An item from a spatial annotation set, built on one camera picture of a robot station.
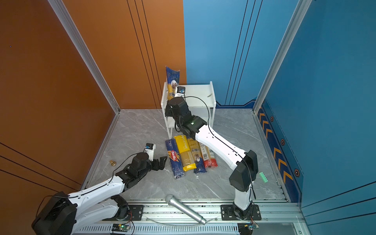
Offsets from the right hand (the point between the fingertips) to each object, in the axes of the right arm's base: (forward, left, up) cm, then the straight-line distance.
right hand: (171, 100), depth 74 cm
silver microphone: (-38, +1, -33) cm, 51 cm away
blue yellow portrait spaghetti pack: (-8, -12, -33) cm, 36 cm away
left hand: (-15, +8, -29) cm, 33 cm away
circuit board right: (-50, -37, -38) cm, 73 cm away
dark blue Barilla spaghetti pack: (-15, +1, -33) cm, 36 cm away
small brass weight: (-18, +39, -35) cm, 55 cm away
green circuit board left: (-50, +25, -38) cm, 68 cm away
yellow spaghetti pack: (-16, -8, -33) cm, 38 cm away
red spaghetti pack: (-15, -21, -33) cm, 42 cm away
